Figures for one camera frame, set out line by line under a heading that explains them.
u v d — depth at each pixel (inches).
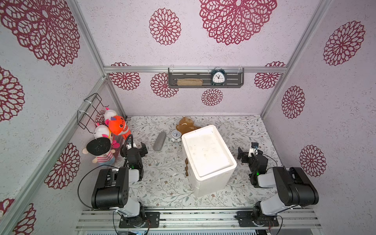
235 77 36.3
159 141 40.7
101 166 19.2
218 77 35.4
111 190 17.7
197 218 29.6
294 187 18.4
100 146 30.0
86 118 29.6
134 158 27.3
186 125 40.7
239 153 33.9
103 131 33.7
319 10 27.7
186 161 28.6
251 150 31.5
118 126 35.1
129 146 30.9
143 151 33.7
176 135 40.6
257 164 28.1
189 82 34.5
